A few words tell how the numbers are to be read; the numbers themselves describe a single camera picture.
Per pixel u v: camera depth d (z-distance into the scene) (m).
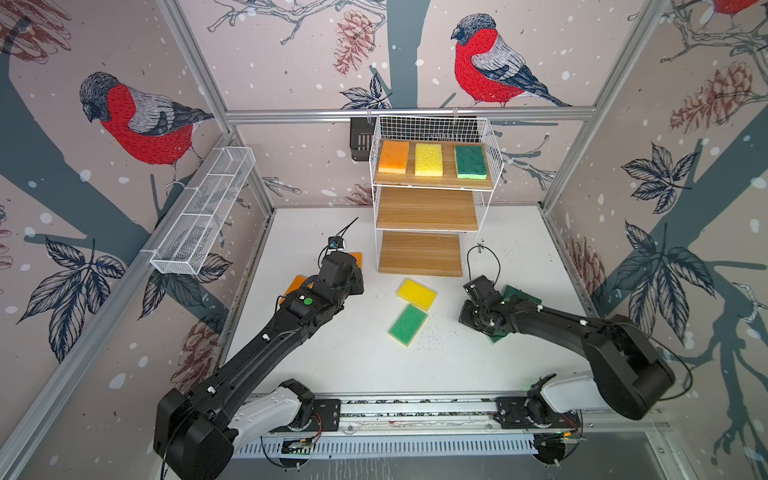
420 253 1.10
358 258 1.05
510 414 0.73
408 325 0.89
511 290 0.95
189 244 0.71
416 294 0.97
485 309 0.70
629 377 0.43
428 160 0.73
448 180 0.72
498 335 0.78
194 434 0.37
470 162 0.73
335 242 0.68
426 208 0.88
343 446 0.70
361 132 0.94
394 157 0.74
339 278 0.56
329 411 0.74
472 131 0.80
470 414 0.75
